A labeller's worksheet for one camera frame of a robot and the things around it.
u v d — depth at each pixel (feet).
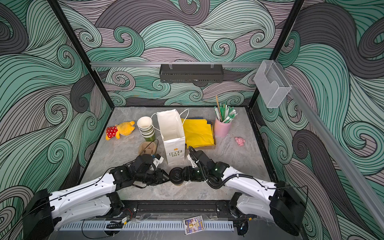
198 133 3.28
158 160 2.39
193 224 2.23
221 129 3.29
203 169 1.97
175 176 2.44
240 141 3.15
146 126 2.75
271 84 2.61
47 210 1.35
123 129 3.25
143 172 1.98
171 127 3.12
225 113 3.12
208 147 3.01
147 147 2.99
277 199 1.31
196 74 3.12
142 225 2.29
